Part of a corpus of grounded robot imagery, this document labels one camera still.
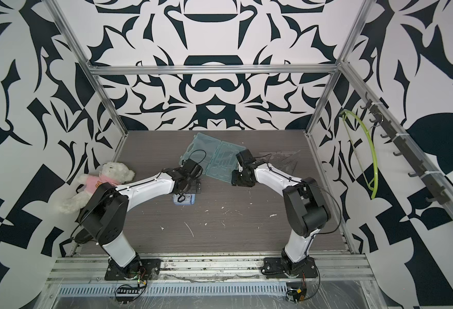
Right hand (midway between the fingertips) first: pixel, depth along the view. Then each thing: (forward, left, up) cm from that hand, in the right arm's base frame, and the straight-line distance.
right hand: (235, 178), depth 93 cm
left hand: (-2, +22, -1) cm, 22 cm away
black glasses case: (-25, +63, -3) cm, 68 cm away
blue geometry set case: (-15, +20, +10) cm, 27 cm away
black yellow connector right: (-45, -21, -8) cm, 50 cm away
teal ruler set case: (+15, +9, -6) cm, 19 cm away
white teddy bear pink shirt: (0, +56, +6) cm, 57 cm away
